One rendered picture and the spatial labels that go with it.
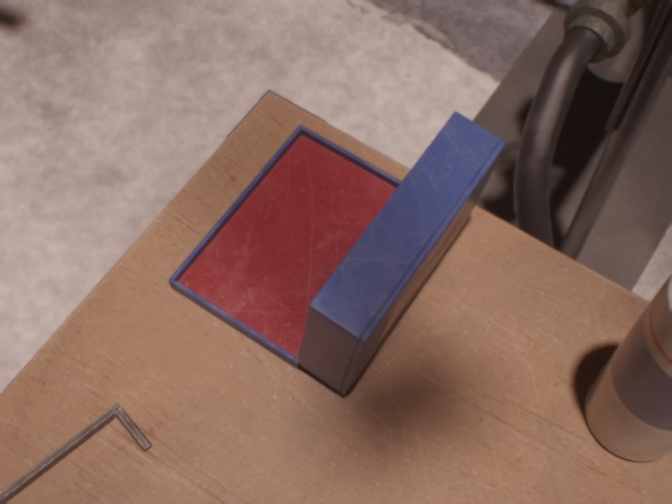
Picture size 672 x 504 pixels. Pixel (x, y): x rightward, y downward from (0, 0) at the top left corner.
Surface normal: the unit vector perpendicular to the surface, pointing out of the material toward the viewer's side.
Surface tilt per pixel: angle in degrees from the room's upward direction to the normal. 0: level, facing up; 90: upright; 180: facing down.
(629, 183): 0
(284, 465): 0
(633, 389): 90
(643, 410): 90
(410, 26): 0
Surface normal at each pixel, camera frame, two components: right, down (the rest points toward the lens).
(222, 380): 0.00, -0.47
